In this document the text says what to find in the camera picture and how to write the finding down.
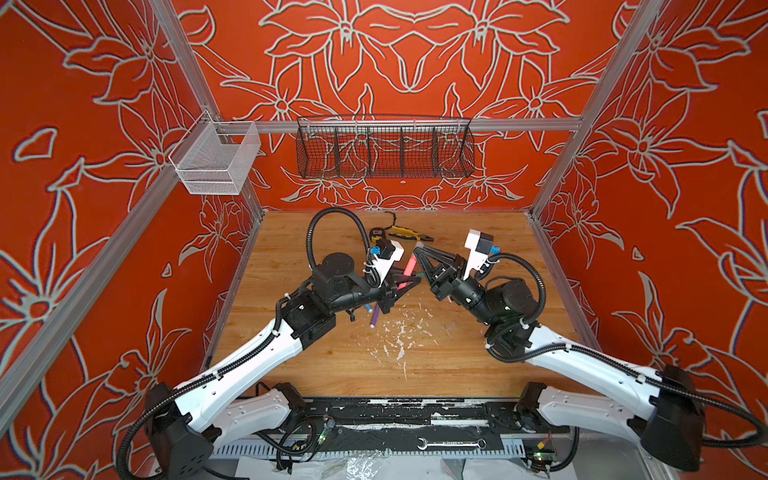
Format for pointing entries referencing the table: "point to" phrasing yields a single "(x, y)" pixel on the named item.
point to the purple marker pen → (375, 316)
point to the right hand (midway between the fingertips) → (412, 255)
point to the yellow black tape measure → (376, 234)
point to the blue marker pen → (369, 308)
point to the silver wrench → (480, 444)
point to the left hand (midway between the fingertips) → (416, 273)
